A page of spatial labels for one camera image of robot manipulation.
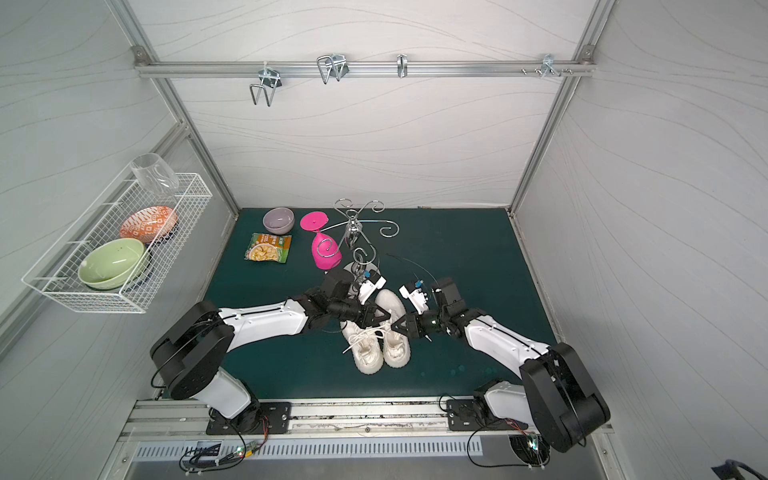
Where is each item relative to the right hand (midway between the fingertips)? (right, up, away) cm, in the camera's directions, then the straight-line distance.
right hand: (396, 324), depth 82 cm
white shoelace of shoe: (-12, -4, -2) cm, 12 cm away
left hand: (-2, +3, -2) cm, 4 cm away
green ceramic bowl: (-61, +19, -20) cm, 67 cm away
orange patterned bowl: (-60, +28, -11) cm, 67 cm away
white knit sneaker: (-8, -5, -2) cm, 10 cm away
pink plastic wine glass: (-18, +21, -9) cm, 29 cm away
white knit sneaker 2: (0, -3, -6) cm, 7 cm away
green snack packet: (-46, +21, +25) cm, 56 cm away
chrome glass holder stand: (-11, +27, -4) cm, 29 cm away
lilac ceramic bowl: (-45, +31, +29) cm, 62 cm away
